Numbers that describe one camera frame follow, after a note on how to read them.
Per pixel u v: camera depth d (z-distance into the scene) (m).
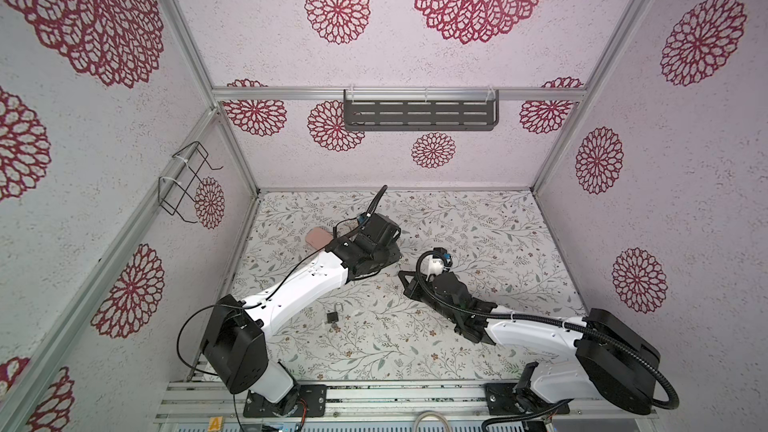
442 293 0.61
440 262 0.73
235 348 0.41
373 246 0.60
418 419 0.71
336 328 0.85
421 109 0.97
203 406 0.74
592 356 0.42
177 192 0.75
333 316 0.88
